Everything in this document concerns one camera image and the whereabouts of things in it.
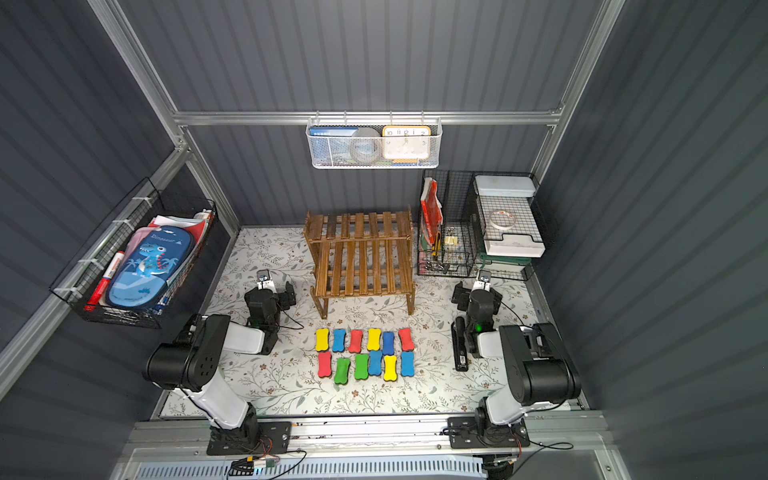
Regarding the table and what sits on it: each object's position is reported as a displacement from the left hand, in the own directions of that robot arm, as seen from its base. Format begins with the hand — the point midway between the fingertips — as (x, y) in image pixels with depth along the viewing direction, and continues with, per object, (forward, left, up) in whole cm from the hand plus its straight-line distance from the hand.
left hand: (274, 285), depth 94 cm
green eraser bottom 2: (-23, -29, -7) cm, 38 cm away
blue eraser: (-23, -42, -6) cm, 48 cm away
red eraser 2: (-22, -18, -8) cm, 30 cm away
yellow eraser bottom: (-24, -37, -6) cm, 45 cm away
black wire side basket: (+7, +26, +27) cm, 38 cm away
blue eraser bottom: (-22, -33, -7) cm, 40 cm away
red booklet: (+35, -54, +2) cm, 64 cm away
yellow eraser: (-16, -16, -7) cm, 24 cm away
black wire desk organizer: (+23, -68, +6) cm, 72 cm away
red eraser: (-16, -42, -6) cm, 46 cm away
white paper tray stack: (+28, -79, +14) cm, 85 cm away
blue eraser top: (-17, -21, -7) cm, 28 cm away
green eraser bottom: (-25, -23, -7) cm, 35 cm away
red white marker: (-17, +26, +25) cm, 40 cm away
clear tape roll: (+12, -72, +13) cm, 75 cm away
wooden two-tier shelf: (+7, -28, +7) cm, 30 cm away
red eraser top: (-16, -26, -6) cm, 32 cm away
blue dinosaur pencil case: (-10, +16, +27) cm, 33 cm away
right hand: (-2, -67, +1) cm, 67 cm away
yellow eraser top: (-15, -32, -6) cm, 36 cm away
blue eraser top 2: (-17, -36, -7) cm, 41 cm away
